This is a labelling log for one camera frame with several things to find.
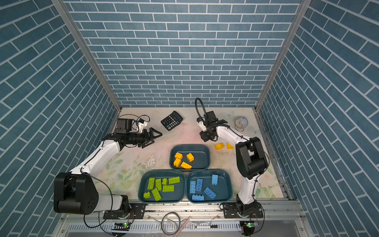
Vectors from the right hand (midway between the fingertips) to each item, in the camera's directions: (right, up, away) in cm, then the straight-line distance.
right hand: (203, 134), depth 96 cm
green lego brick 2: (-20, -29, -16) cm, 38 cm away
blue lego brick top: (-4, -31, -21) cm, 38 cm away
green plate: (-17, -25, -13) cm, 33 cm away
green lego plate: (-31, -27, -14) cm, 43 cm away
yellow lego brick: (-11, -19, -7) cm, 23 cm away
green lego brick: (-26, -31, -19) cm, 44 cm away
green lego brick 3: (-26, -27, -14) cm, 40 cm away
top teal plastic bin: (-2, -12, -2) cm, 12 cm away
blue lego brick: (-3, -27, -15) cm, 31 cm away
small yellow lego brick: (-9, -14, -5) cm, 17 cm away
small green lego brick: (-23, -25, -14) cm, 37 cm away
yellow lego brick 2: (-16, -14, -5) cm, 22 cm away
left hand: (-26, -1, -14) cm, 30 cm away
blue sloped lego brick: (+5, -24, -15) cm, 29 cm away
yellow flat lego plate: (+10, -8, 0) cm, 13 cm away
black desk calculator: (-23, +9, +14) cm, 29 cm away
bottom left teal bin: (-24, -28, -16) cm, 40 cm away
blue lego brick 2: (+3, -30, -18) cm, 35 cm away
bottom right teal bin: (+2, -28, -15) cm, 32 cm away
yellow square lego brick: (-16, -17, -9) cm, 25 cm away
